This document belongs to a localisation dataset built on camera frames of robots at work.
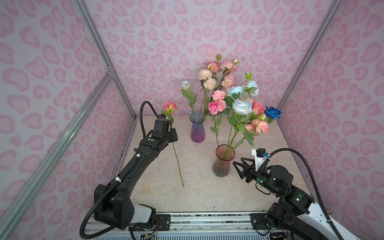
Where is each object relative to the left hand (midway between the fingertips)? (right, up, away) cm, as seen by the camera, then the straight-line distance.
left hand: (174, 130), depth 83 cm
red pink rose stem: (-3, +12, +3) cm, 13 cm away
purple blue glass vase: (+13, -1, +17) cm, 21 cm away
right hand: (+31, -14, -15) cm, 37 cm away
